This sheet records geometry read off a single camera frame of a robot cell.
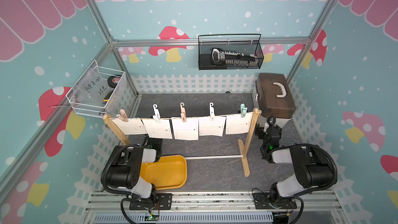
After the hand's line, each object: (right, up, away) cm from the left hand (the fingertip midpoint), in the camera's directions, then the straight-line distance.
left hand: (161, 124), depth 94 cm
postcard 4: (+27, +3, -34) cm, 44 cm away
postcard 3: (+20, +1, -34) cm, 39 cm away
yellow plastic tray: (+7, -25, -9) cm, 28 cm away
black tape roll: (-22, +24, -14) cm, 35 cm away
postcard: (-2, +3, -34) cm, 34 cm away
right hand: (+65, 0, -1) cm, 65 cm away
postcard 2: (+8, +1, -34) cm, 35 cm away
